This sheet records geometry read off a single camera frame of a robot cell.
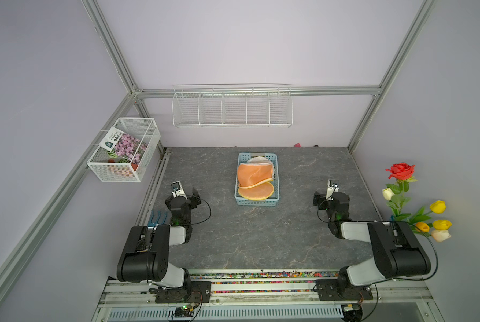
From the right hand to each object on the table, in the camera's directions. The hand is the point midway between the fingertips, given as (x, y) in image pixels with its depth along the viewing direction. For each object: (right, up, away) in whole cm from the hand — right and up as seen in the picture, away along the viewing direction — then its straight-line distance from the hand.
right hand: (326, 190), depth 94 cm
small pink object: (-6, +25, +30) cm, 39 cm away
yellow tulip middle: (+20, -6, -35) cm, 41 cm away
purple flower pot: (-84, +18, -21) cm, 89 cm away
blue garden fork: (-82, -15, -3) cm, 84 cm away
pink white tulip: (+19, -9, -36) cm, 42 cm away
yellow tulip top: (+23, -2, -31) cm, 39 cm away
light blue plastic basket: (-26, -4, -3) cm, 27 cm away
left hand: (-66, 0, -3) cm, 66 cm away
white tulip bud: (+11, +2, -26) cm, 28 cm away
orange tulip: (+14, -6, -37) cm, 40 cm away
